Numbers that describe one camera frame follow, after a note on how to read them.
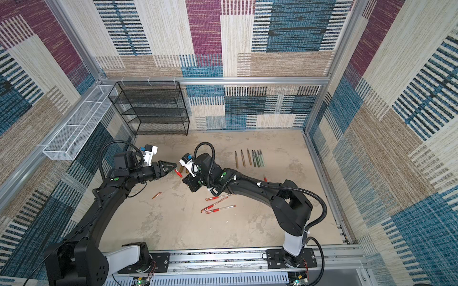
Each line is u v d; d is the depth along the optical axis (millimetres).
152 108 1103
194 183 700
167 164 732
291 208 458
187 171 712
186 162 703
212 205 892
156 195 916
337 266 727
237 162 1051
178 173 780
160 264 730
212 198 913
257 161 1051
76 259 394
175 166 761
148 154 730
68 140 712
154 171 690
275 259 731
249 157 1080
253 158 1058
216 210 874
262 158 1056
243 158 1062
